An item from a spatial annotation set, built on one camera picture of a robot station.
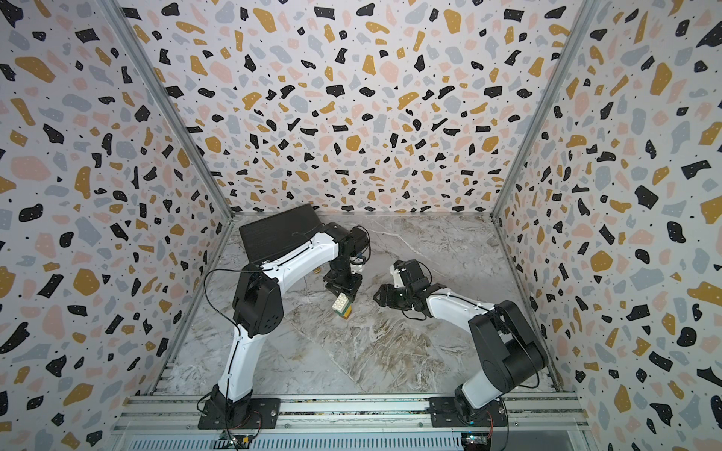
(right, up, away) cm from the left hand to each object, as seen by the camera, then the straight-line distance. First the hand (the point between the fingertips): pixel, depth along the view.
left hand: (352, 297), depth 87 cm
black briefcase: (-35, +18, +22) cm, 45 cm away
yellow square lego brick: (-2, -5, +3) cm, 6 cm away
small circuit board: (-29, -33, -16) cm, 47 cm away
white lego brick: (-3, -1, -3) cm, 4 cm away
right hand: (+8, -1, +3) cm, 9 cm away
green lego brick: (-2, -4, -1) cm, 4 cm away
